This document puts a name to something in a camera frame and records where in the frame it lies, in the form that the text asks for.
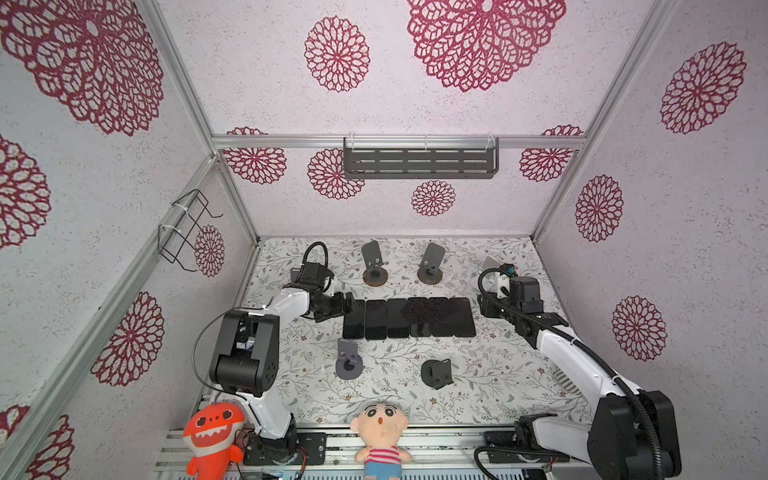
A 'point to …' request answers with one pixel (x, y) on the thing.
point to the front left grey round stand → (349, 364)
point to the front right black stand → (437, 374)
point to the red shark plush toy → (210, 434)
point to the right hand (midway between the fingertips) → (487, 293)
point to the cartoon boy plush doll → (380, 423)
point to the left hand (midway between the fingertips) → (346, 315)
